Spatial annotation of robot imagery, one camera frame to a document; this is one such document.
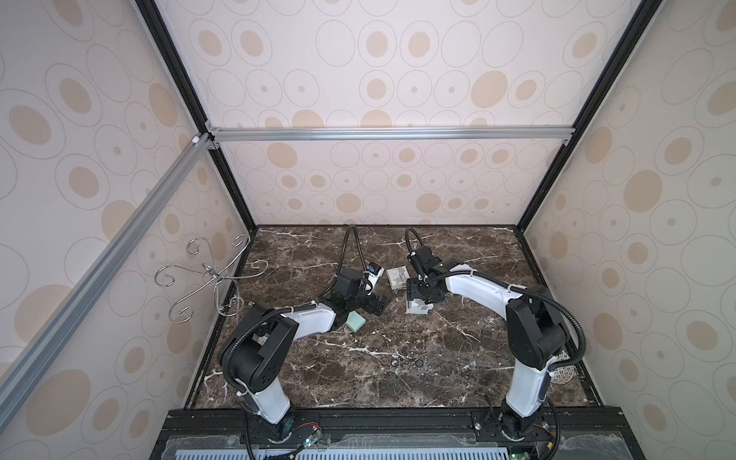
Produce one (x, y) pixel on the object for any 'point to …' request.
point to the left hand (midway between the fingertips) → (388, 288)
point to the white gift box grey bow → (398, 278)
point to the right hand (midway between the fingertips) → (427, 292)
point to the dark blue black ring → (417, 361)
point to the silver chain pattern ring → (394, 362)
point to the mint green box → (355, 321)
